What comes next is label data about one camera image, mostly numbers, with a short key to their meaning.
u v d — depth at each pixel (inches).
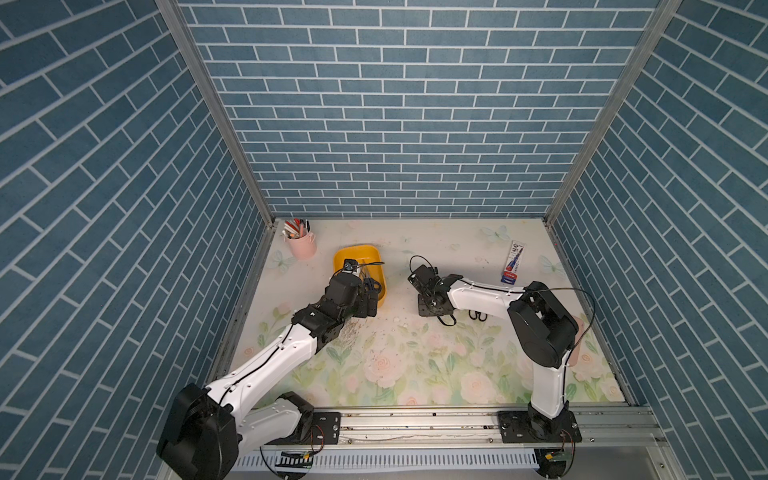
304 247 41.6
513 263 41.5
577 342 21.0
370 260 41.8
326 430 29.0
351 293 24.7
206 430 15.1
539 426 25.8
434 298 27.3
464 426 29.7
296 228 41.3
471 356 34.1
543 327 19.9
